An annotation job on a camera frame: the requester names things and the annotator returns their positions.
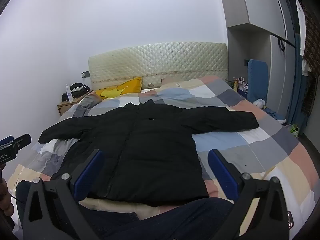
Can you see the cluster of cosmetic bottles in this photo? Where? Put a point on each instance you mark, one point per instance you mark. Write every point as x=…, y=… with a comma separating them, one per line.
x=238, y=83

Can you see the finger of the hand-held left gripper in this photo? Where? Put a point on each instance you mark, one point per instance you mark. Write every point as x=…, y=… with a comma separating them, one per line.
x=6, y=140
x=22, y=141

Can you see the cream quilted headboard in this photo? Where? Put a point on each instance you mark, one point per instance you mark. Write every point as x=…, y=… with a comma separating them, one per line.
x=160, y=60

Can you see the checked pillow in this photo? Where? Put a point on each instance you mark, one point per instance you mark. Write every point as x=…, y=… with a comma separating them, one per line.
x=86, y=103

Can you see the black padded jacket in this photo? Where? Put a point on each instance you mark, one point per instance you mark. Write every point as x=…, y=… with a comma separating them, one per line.
x=150, y=155

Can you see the black bag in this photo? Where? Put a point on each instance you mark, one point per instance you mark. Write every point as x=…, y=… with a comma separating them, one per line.
x=80, y=93

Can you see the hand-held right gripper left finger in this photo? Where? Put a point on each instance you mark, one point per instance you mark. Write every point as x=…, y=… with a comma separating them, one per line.
x=88, y=173

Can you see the white spray bottle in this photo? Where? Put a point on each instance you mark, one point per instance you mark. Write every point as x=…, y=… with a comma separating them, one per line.
x=69, y=93

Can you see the person's dark trousers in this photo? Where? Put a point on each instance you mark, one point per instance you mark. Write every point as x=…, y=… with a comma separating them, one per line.
x=175, y=220

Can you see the blue hanging cloth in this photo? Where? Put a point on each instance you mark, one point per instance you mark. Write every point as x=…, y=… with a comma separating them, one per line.
x=296, y=92

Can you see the brown patterned hanging garment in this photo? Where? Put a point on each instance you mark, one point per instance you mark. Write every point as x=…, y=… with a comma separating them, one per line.
x=312, y=42

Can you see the green and white shoes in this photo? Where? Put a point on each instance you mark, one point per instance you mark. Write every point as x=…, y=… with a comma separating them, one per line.
x=294, y=130

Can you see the grey wall socket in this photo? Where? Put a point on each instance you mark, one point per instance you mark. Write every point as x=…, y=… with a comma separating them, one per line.
x=85, y=74

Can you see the grey flat box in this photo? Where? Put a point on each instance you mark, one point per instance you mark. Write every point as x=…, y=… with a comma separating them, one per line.
x=77, y=89

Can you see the yellow pillow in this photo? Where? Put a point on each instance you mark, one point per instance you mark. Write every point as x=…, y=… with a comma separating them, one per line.
x=120, y=88

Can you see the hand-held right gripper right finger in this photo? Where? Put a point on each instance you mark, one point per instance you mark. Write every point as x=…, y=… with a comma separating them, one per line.
x=222, y=175

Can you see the pastel checked blanket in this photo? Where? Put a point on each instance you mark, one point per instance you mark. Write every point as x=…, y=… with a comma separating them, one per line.
x=225, y=140

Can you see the wooden nightstand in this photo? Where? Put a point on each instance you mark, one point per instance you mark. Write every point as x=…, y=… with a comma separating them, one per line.
x=65, y=106

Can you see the cream bed sheet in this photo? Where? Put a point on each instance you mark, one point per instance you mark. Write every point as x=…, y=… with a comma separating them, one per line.
x=17, y=177

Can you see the grey wardrobe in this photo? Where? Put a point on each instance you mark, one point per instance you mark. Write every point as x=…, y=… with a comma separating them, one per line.
x=257, y=2

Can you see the white round object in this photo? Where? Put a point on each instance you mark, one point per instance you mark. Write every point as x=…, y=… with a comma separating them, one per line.
x=259, y=103

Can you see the blue padded panel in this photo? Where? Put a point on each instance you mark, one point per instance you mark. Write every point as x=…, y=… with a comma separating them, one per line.
x=258, y=80

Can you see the person's left hand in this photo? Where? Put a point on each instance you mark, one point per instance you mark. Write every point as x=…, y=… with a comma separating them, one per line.
x=5, y=197

